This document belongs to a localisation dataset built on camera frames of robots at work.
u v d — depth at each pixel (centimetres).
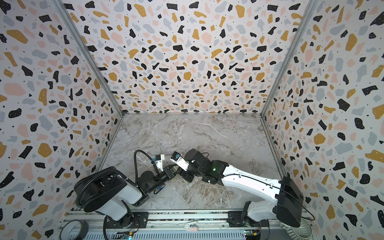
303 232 71
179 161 63
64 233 68
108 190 46
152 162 76
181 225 73
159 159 78
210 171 54
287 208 39
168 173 73
